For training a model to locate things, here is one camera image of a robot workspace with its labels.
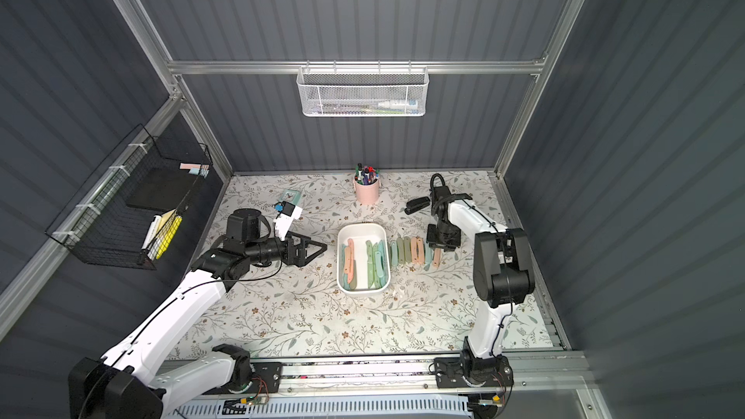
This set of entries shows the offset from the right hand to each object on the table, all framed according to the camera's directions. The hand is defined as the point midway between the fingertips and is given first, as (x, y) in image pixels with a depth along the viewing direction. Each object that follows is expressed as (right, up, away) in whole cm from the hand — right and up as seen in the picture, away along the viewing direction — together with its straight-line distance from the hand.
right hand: (442, 247), depth 94 cm
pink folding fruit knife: (-9, -1, +3) cm, 9 cm away
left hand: (-37, +4, -20) cm, 42 cm away
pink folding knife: (-7, -2, +3) cm, 7 cm away
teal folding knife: (-4, -3, +3) cm, 6 cm away
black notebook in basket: (-79, +19, -16) cm, 83 cm away
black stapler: (-7, +14, +15) cm, 21 cm away
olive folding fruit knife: (-11, -1, +3) cm, 12 cm away
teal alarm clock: (-55, +17, +18) cm, 60 cm away
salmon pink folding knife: (-1, -3, +3) cm, 4 cm away
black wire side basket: (-85, +13, -20) cm, 88 cm away
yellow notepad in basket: (-68, +8, -32) cm, 75 cm away
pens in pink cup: (-25, +24, +9) cm, 36 cm away
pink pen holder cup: (-25, +18, +15) cm, 34 cm away
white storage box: (-26, -4, +1) cm, 26 cm away
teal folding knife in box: (-20, -5, 0) cm, 21 cm away
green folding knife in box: (-23, -6, 0) cm, 24 cm away
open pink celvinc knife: (-30, -4, 0) cm, 31 cm away
